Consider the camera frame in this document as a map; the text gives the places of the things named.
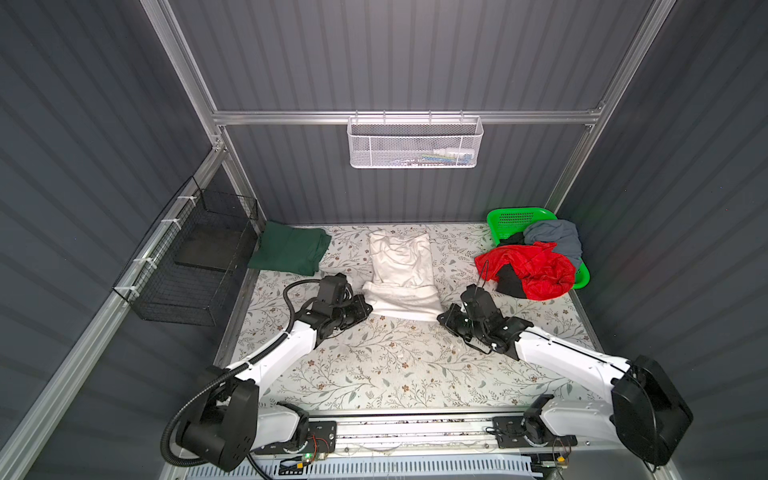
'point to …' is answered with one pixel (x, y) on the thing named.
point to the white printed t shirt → (403, 284)
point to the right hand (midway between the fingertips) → (438, 318)
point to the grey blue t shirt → (562, 232)
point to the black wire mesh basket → (188, 271)
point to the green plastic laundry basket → (505, 222)
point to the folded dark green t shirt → (289, 249)
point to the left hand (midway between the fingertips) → (373, 306)
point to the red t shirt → (544, 273)
